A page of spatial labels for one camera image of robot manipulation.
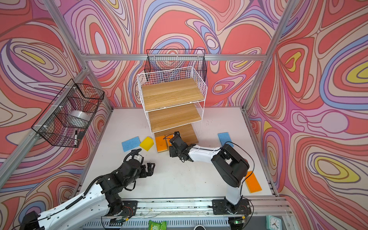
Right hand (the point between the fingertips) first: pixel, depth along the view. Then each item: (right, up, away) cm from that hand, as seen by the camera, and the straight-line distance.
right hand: (176, 151), depth 93 cm
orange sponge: (-3, +11, -16) cm, 20 cm away
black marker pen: (-50, +12, -21) cm, 55 cm away
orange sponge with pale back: (-9, +5, 0) cm, 10 cm away
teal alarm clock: (+48, -29, -25) cm, 62 cm away
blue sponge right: (+34, +8, +8) cm, 36 cm away
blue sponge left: (-32, +4, +5) cm, 32 cm away
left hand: (-13, -5, -12) cm, 19 cm away
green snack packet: (-5, -31, -24) cm, 40 cm away
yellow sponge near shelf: (-20, +5, +4) cm, 21 cm away
